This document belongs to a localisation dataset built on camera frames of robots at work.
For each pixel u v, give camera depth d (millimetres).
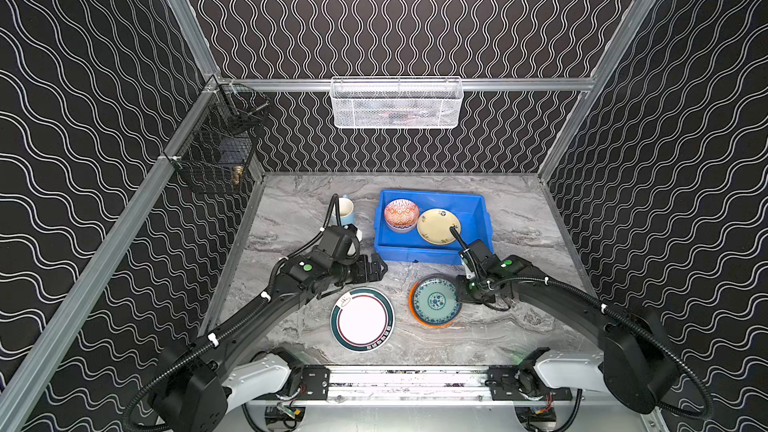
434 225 1028
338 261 645
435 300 866
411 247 983
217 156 925
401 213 1033
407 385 748
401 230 973
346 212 976
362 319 842
